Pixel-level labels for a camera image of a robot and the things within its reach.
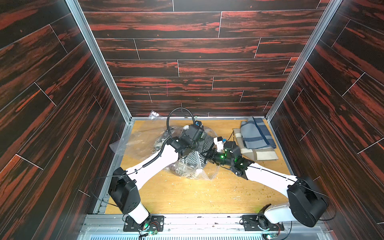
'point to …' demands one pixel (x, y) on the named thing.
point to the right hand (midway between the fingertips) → (202, 151)
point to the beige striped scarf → (265, 153)
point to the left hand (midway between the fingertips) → (201, 141)
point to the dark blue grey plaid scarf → (255, 134)
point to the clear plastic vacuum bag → (143, 142)
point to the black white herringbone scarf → (188, 163)
